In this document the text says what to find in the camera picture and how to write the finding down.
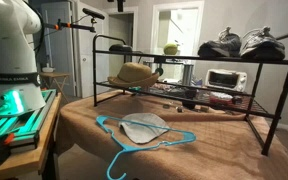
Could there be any flat black object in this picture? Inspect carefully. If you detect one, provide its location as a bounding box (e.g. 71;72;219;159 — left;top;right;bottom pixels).
108;43;133;53

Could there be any white panel door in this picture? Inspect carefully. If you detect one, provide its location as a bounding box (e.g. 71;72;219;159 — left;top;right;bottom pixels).
76;2;110;98

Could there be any green ball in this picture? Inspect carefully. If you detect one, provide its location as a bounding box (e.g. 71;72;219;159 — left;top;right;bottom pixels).
163;43;179;56

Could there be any tan straw hat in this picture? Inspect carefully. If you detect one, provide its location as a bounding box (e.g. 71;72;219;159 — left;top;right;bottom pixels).
107;62;161;90

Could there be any grey panel door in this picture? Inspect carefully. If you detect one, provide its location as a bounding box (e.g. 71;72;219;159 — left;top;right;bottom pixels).
40;1;77;98

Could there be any silver metal cylinder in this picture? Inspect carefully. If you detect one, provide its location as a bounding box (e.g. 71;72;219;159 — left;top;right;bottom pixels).
182;63;195;87

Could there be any small wooden folding table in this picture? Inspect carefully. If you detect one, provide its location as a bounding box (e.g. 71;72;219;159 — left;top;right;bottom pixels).
38;71;71;103

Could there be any white bowl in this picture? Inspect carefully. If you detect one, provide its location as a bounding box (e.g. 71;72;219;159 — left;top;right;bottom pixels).
41;63;56;74

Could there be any dark grey sneaker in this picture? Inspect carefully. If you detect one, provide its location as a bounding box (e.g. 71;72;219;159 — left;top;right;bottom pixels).
197;27;242;58

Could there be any black cup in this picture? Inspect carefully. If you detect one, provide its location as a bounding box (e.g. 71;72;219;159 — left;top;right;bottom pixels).
185;87;198;100

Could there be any grey cloth cap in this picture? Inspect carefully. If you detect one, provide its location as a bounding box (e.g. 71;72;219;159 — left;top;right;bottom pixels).
118;112;171;145

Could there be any white toaster oven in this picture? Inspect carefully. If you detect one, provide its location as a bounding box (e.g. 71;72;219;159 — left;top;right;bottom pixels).
204;68;248;93

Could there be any red and white packet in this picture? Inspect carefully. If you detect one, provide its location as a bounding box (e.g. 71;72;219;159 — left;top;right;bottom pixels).
209;91;234;106

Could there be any blue plastic clothes hanger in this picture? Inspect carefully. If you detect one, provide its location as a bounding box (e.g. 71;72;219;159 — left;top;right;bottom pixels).
95;115;197;180

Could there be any light grey sneaker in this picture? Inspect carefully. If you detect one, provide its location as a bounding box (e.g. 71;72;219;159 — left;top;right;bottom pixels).
239;26;286;61

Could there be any wooden workbench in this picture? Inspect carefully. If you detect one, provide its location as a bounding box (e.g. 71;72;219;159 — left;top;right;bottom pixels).
0;92;63;180

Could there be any brown blanket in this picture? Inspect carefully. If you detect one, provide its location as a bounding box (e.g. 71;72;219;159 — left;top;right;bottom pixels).
55;89;288;180

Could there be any black metal shoe rack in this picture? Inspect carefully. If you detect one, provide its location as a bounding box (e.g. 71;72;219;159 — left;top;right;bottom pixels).
92;30;288;157

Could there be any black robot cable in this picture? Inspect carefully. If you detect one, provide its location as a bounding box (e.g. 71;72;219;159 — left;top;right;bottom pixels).
21;0;46;53

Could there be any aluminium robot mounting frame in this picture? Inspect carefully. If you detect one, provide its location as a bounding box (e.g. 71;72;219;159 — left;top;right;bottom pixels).
0;88;58;155

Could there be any orange clamp handle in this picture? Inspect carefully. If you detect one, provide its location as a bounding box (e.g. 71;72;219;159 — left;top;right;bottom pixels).
1;133;16;146

